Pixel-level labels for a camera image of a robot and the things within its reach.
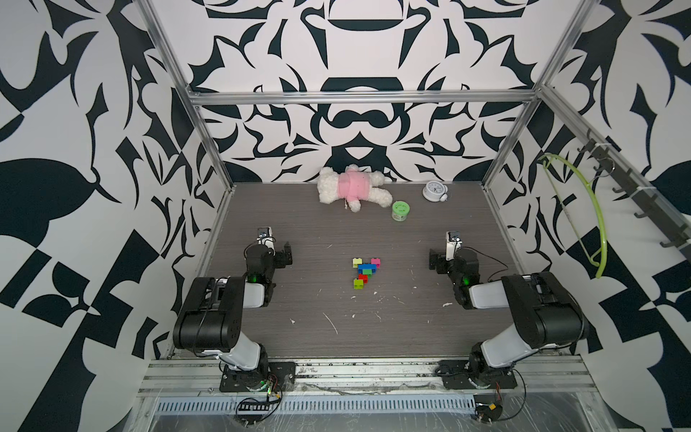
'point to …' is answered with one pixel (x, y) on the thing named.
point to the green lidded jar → (400, 209)
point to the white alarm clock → (435, 191)
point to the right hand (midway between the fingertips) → (447, 244)
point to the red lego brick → (363, 277)
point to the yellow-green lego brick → (356, 262)
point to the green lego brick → (368, 273)
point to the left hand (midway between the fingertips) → (270, 240)
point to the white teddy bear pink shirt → (353, 186)
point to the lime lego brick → (358, 283)
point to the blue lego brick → (366, 266)
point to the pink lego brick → (376, 261)
